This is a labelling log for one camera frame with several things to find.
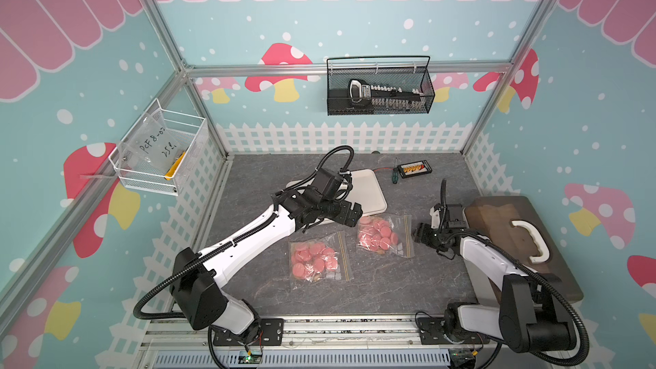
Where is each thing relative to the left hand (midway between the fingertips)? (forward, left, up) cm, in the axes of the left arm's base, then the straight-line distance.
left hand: (348, 212), depth 77 cm
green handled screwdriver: (+31, -22, -19) cm, 43 cm away
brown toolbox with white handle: (-4, -48, +1) cm, 48 cm away
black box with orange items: (+34, -31, -18) cm, 49 cm away
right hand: (+2, -26, -17) cm, 31 cm away
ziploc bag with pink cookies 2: (-8, +9, -17) cm, 21 cm away
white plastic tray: (+24, -10, -22) cm, 34 cm away
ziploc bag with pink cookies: (+2, -15, -17) cm, 23 cm away
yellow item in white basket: (+7, +50, +12) cm, 52 cm away
